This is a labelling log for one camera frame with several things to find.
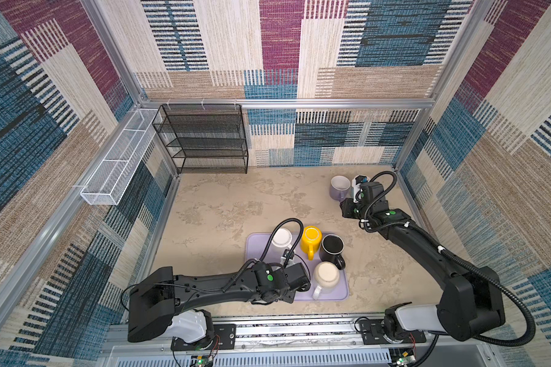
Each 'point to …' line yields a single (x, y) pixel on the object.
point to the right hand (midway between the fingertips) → (344, 207)
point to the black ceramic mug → (331, 247)
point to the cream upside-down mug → (326, 277)
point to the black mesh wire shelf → (204, 138)
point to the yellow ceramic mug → (311, 241)
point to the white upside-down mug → (282, 238)
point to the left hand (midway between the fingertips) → (290, 287)
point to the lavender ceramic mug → (339, 187)
